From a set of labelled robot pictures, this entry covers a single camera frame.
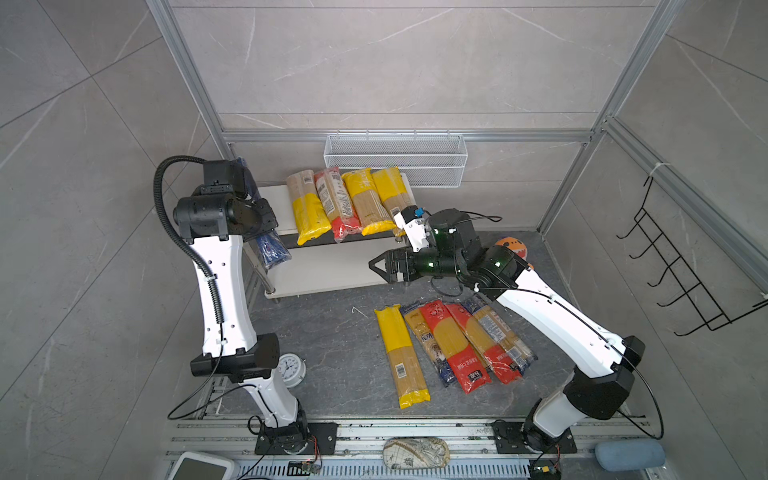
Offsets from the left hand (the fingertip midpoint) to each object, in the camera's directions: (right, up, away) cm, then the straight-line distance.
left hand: (261, 214), depth 67 cm
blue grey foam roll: (+84, -57, +1) cm, 101 cm away
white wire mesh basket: (+44, +23, +33) cm, 60 cm away
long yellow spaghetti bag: (+35, -45, +12) cm, 58 cm away
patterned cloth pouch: (+36, -56, +1) cm, 67 cm away
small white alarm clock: (+3, -41, +14) cm, 44 cm away
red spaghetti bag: (+59, -39, +15) cm, 72 cm away
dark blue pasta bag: (+41, -35, +21) cm, 57 cm away
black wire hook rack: (+97, -9, +5) cm, 97 cm away
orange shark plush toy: (+74, -6, +37) cm, 83 cm away
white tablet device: (-14, -58, 0) cm, 60 cm away
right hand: (+28, -11, -2) cm, 30 cm away
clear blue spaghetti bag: (+68, -39, +17) cm, 80 cm away
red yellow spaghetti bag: (+51, -39, +13) cm, 65 cm away
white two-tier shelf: (+4, -14, +40) cm, 42 cm away
